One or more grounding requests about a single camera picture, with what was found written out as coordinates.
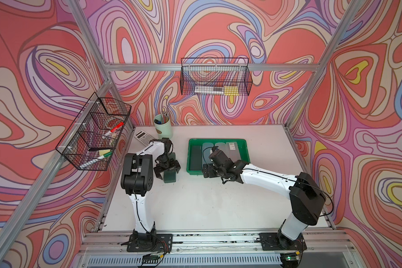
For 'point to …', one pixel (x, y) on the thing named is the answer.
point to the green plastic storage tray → (244, 146)
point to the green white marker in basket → (107, 154)
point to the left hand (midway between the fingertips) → (173, 173)
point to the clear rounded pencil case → (222, 146)
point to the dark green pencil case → (196, 157)
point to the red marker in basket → (116, 128)
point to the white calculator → (143, 137)
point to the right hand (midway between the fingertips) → (210, 173)
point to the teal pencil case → (206, 147)
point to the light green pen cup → (163, 125)
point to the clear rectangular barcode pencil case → (233, 152)
